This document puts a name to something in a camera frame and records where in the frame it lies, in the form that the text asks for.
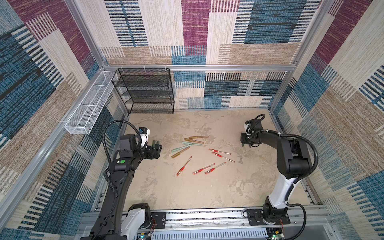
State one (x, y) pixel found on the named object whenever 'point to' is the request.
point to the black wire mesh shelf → (145, 90)
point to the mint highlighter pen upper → (191, 143)
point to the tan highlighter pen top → (195, 137)
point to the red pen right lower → (213, 168)
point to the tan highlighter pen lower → (178, 153)
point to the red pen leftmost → (183, 167)
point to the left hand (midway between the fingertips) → (152, 143)
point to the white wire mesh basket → (81, 121)
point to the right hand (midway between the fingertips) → (243, 140)
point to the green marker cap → (155, 142)
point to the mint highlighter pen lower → (181, 148)
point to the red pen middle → (201, 169)
